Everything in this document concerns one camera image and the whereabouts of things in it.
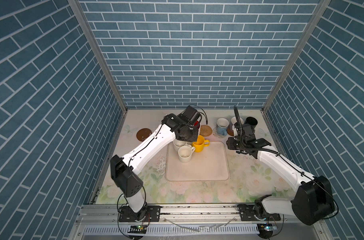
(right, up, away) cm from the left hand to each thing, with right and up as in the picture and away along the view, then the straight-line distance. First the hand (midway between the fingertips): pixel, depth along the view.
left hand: (197, 138), depth 77 cm
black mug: (+40, +9, +28) cm, 50 cm away
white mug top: (-12, -5, +20) cm, 24 cm away
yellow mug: (+2, -6, +14) cm, 16 cm away
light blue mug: (+18, +7, +25) cm, 32 cm away
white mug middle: (-7, -11, +15) cm, 20 cm away
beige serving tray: (+10, -18, +19) cm, 28 cm away
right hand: (+20, -3, +10) cm, 22 cm away
